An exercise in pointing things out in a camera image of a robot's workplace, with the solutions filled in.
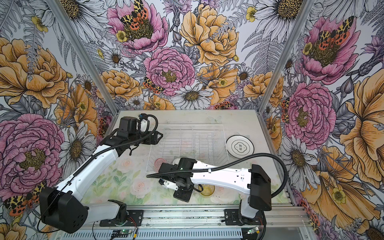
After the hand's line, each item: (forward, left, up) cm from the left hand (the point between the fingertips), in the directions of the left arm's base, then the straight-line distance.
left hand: (155, 139), depth 81 cm
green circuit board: (-39, +14, -20) cm, 46 cm away
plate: (+5, -50, -17) cm, 53 cm away
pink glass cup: (-11, -2, -8) cm, 13 cm away
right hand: (-28, -18, -6) cm, 34 cm away
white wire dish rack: (+8, -29, -17) cm, 35 cm away
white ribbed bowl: (-6, -11, -13) cm, 18 cm away
